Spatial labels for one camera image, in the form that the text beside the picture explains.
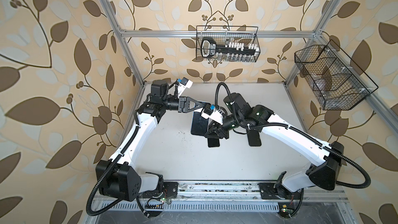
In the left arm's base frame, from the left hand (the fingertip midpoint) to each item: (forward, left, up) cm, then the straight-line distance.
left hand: (202, 107), depth 64 cm
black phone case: (0, -6, -34) cm, 34 cm away
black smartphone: (-5, +1, -5) cm, 7 cm away
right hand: (-7, -2, -9) cm, 12 cm away
